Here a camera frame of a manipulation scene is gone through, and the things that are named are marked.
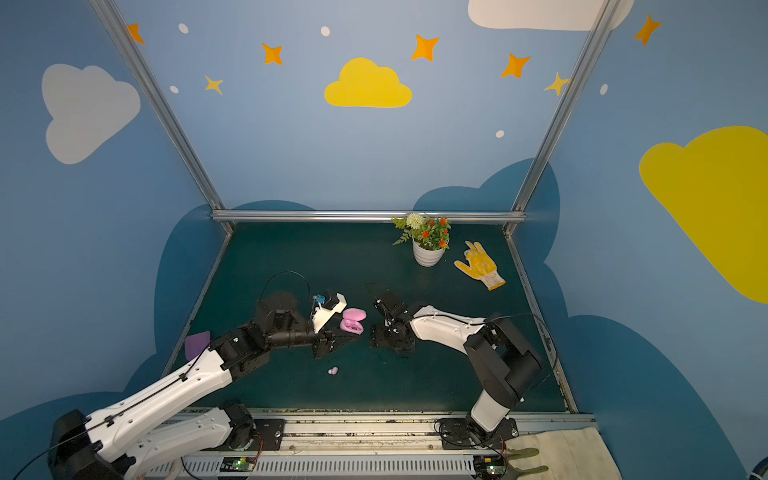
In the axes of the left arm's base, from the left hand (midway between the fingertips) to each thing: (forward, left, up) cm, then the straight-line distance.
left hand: (355, 329), depth 69 cm
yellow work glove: (+36, -43, -21) cm, 60 cm away
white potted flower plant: (+40, -22, -9) cm, 46 cm away
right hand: (+6, -6, -21) cm, 22 cm away
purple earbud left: (-3, +8, -22) cm, 23 cm away
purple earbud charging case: (+2, +1, +1) cm, 2 cm away
